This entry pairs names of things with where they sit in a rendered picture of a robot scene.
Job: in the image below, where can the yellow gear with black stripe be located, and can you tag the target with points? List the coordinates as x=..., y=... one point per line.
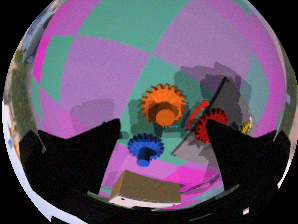
x=244, y=127

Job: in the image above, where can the orange gear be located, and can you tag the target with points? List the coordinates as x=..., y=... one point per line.
x=163, y=105

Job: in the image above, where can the red gear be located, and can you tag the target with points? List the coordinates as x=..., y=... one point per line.
x=200, y=130

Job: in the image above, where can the blue gear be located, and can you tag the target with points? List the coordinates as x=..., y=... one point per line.
x=145, y=148

